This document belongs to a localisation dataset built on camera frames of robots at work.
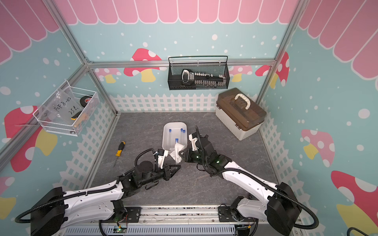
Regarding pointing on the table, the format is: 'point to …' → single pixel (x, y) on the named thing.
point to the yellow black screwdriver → (118, 153)
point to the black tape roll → (84, 100)
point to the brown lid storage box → (238, 114)
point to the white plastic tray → (174, 132)
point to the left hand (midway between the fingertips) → (180, 170)
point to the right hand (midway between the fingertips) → (179, 153)
